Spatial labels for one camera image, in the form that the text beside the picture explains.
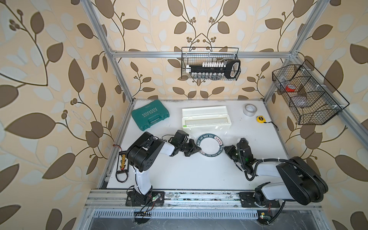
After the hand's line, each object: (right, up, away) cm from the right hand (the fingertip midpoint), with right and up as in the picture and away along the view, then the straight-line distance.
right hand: (223, 147), depth 92 cm
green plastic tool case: (-52, +22, +14) cm, 58 cm away
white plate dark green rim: (-8, +1, +3) cm, 8 cm away
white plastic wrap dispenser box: (-4, +19, +9) cm, 21 cm away
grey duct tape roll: (+26, +25, +20) cm, 41 cm away
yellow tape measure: (+31, +18, +13) cm, 38 cm away
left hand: (-15, +1, -3) cm, 16 cm away
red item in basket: (+35, +37, -12) cm, 52 cm away
